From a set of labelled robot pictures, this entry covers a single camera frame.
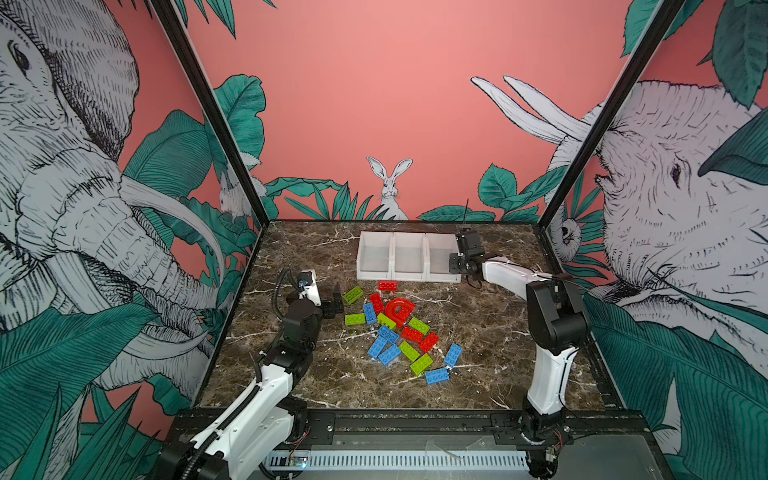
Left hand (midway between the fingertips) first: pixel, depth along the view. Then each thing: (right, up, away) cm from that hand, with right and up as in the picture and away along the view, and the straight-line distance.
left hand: (323, 280), depth 81 cm
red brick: (+17, -4, +20) cm, 27 cm away
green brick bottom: (+27, -24, +3) cm, 37 cm away
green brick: (+6, -7, +17) cm, 19 cm away
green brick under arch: (+17, -14, +11) cm, 24 cm away
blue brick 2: (+14, -20, +6) cm, 25 cm away
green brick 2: (+7, -14, +12) cm, 20 cm away
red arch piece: (+21, -11, +14) cm, 28 cm away
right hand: (+41, +6, +20) cm, 46 cm away
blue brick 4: (+37, -22, +5) cm, 43 cm away
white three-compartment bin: (+24, +6, +31) cm, 39 cm away
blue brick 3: (+18, -22, +5) cm, 29 cm away
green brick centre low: (+24, -22, +6) cm, 33 cm away
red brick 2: (+25, -17, +8) cm, 31 cm away
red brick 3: (+29, -20, +7) cm, 36 cm away
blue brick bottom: (+32, -27, +1) cm, 42 cm away
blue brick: (+11, -12, +14) cm, 22 cm away
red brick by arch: (+14, -9, +16) cm, 23 cm away
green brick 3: (+27, -16, +12) cm, 34 cm away
